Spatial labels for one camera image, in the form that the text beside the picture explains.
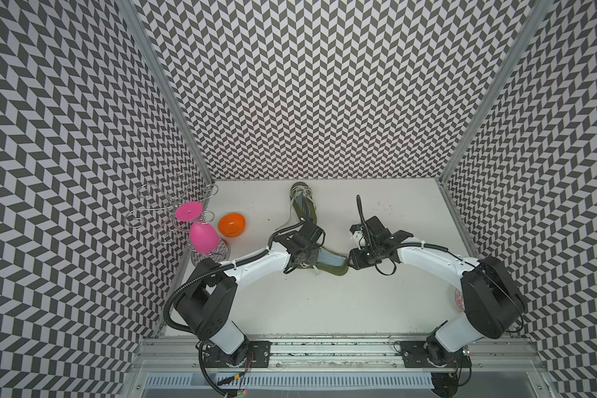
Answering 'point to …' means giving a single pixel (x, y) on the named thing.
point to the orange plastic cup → (231, 225)
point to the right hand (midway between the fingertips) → (352, 265)
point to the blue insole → (330, 259)
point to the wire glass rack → (186, 201)
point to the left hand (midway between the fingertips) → (307, 252)
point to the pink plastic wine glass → (203, 239)
